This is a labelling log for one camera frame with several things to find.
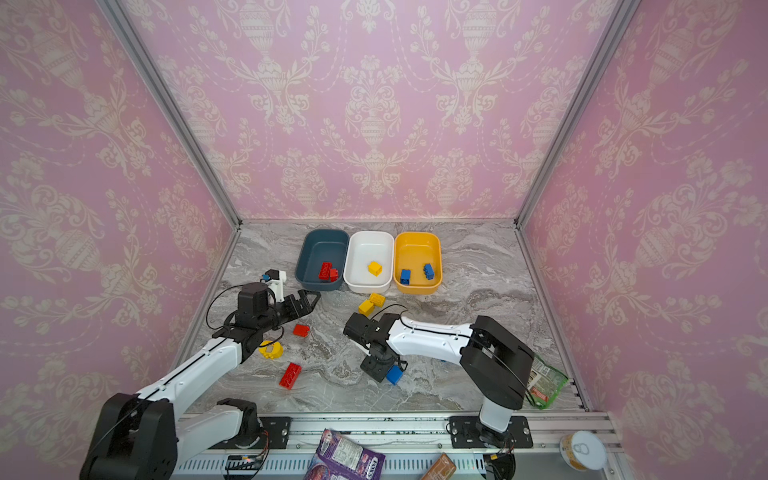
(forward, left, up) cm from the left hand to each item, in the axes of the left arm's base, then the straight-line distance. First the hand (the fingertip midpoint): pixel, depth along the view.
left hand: (312, 299), depth 85 cm
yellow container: (+20, -32, -9) cm, 39 cm away
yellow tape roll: (-12, +11, -10) cm, 19 cm away
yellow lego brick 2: (+18, -17, -9) cm, 26 cm away
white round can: (-34, -67, -6) cm, 76 cm away
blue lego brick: (+17, -36, -9) cm, 41 cm away
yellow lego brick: (+6, -18, -10) cm, 22 cm away
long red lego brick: (-18, +5, -10) cm, 21 cm away
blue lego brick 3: (-18, -24, -6) cm, 31 cm away
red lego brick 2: (+13, -3, -6) cm, 15 cm away
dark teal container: (+29, +5, -11) cm, 32 cm away
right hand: (-14, -21, -10) cm, 27 cm away
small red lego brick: (-4, +5, -13) cm, 14 cm away
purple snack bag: (-36, -12, -9) cm, 39 cm away
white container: (+21, -15, -10) cm, 28 cm away
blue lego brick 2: (+15, -27, -9) cm, 33 cm away
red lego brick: (+17, 0, -9) cm, 19 cm away
